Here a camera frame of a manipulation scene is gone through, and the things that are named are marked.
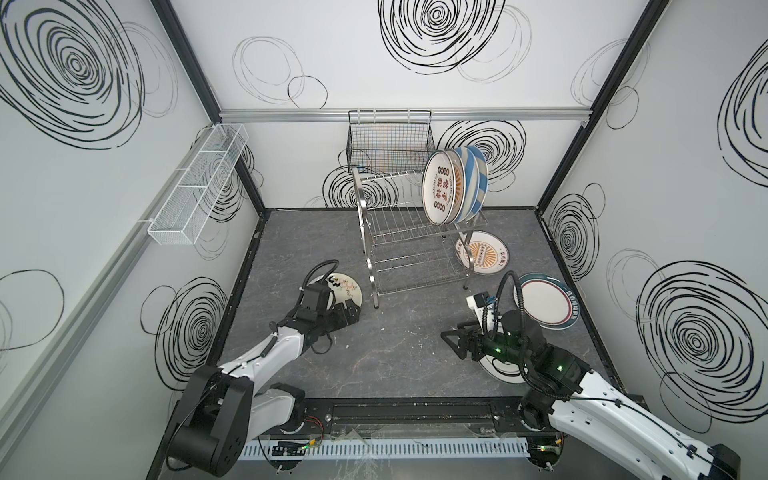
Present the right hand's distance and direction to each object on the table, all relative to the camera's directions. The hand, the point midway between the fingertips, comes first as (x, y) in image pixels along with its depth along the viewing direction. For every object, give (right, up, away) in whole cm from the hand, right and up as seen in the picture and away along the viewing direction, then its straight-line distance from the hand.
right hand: (447, 336), depth 72 cm
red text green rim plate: (-1, +38, +7) cm, 39 cm away
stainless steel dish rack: (-9, +20, +36) cm, 42 cm away
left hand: (-25, +2, +16) cm, 30 cm away
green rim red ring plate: (+38, +3, +23) cm, 45 cm away
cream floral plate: (-29, +8, +24) cm, 39 cm away
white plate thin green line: (+12, -6, -6) cm, 14 cm away
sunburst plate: (+22, +19, +34) cm, 45 cm away
